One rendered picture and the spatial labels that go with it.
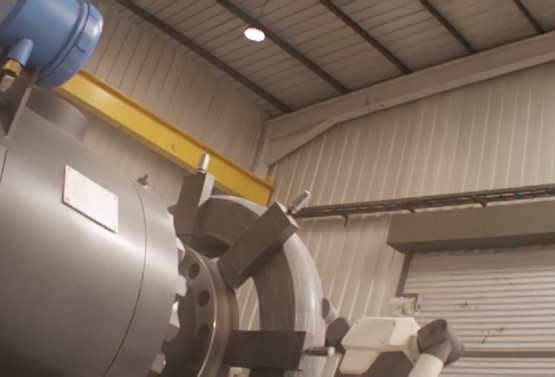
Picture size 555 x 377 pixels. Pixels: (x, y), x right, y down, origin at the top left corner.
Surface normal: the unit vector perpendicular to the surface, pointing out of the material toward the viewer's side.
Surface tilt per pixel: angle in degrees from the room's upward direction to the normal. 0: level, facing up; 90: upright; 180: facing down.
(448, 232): 90
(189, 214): 90
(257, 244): 90
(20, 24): 131
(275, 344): 90
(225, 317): 71
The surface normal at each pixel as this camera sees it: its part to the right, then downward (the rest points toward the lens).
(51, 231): 0.78, -0.16
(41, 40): 0.39, 0.58
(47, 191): 0.80, -0.36
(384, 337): -0.56, -0.71
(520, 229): -0.69, -0.42
